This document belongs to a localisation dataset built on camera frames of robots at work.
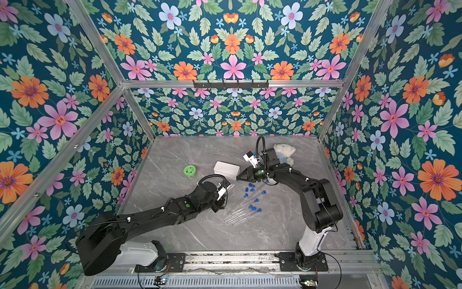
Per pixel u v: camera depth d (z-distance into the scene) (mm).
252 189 956
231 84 930
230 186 743
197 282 703
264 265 737
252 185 959
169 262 733
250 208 884
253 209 884
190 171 983
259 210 881
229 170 996
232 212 876
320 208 478
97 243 419
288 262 733
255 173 780
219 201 735
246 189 958
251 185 958
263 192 940
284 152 996
